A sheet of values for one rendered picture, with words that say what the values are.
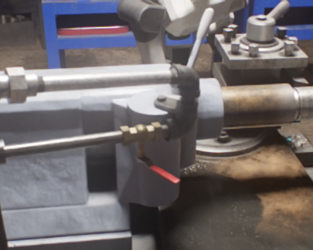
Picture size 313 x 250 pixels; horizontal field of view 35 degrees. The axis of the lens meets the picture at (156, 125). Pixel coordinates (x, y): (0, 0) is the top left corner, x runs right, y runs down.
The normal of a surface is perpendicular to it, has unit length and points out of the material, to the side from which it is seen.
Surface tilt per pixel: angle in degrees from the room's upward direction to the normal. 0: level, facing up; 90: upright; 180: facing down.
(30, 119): 82
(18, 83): 56
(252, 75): 90
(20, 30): 90
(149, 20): 93
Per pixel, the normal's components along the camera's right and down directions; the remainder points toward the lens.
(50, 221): 0.11, 0.00
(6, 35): 0.27, 0.46
